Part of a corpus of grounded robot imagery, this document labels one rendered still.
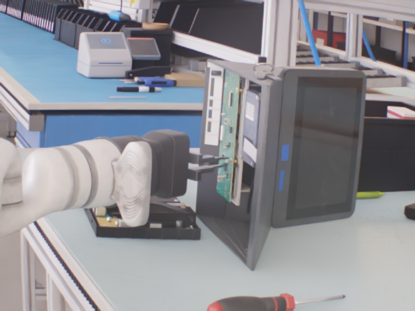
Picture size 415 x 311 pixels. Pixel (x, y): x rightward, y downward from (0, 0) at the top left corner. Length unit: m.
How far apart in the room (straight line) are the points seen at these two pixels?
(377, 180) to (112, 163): 0.60
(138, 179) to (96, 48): 2.27
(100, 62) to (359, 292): 2.30
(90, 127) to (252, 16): 0.97
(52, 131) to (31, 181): 1.72
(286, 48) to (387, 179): 1.31
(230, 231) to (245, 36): 2.30
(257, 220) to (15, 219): 0.28
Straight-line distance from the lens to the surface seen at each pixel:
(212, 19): 3.53
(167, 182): 1.20
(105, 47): 3.37
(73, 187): 1.08
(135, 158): 1.09
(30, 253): 3.48
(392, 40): 8.84
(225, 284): 1.11
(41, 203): 1.06
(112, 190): 1.12
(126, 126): 2.85
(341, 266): 1.20
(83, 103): 2.80
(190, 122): 2.91
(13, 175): 1.03
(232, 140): 1.27
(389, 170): 1.63
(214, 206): 1.37
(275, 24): 2.89
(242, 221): 1.36
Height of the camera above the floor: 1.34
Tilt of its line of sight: 11 degrees down
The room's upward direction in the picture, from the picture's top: 4 degrees clockwise
